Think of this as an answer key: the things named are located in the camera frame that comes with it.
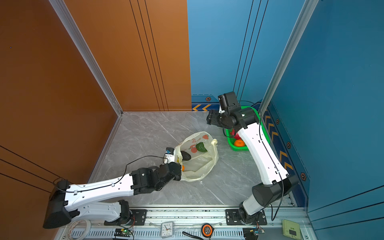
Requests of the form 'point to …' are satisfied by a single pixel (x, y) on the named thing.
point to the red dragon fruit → (233, 132)
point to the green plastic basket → (231, 139)
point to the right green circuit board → (250, 233)
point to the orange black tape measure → (207, 230)
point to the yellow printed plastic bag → (201, 163)
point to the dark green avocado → (200, 147)
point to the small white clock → (167, 229)
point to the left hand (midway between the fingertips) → (182, 165)
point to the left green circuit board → (122, 232)
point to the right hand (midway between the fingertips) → (212, 119)
